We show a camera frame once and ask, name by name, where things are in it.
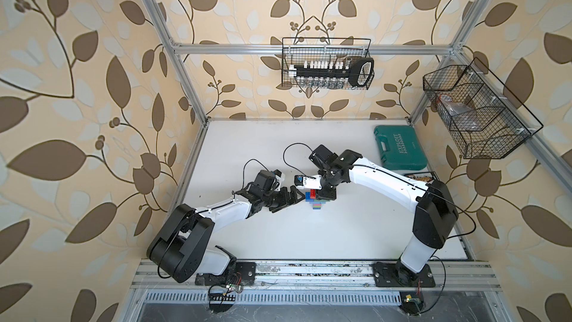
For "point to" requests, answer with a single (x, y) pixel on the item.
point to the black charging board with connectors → (423, 178)
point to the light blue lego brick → (317, 202)
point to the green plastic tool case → (400, 147)
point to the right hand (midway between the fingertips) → (319, 190)
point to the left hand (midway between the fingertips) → (299, 200)
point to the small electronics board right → (412, 302)
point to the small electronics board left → (234, 288)
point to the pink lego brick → (317, 204)
